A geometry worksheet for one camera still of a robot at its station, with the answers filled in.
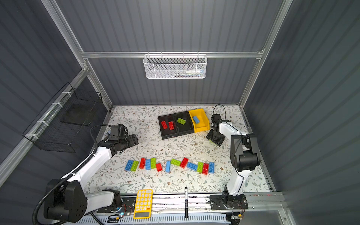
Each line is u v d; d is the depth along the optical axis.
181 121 1.08
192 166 0.87
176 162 0.89
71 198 0.41
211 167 0.85
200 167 0.87
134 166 0.87
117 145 0.63
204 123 1.08
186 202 0.75
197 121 1.08
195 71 0.91
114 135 0.66
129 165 0.87
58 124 0.72
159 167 0.85
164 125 1.05
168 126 1.05
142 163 0.87
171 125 1.05
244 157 0.50
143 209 0.71
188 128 1.06
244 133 0.54
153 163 0.87
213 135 0.83
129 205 0.72
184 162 0.88
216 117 0.81
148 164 0.87
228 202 0.67
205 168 0.86
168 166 0.86
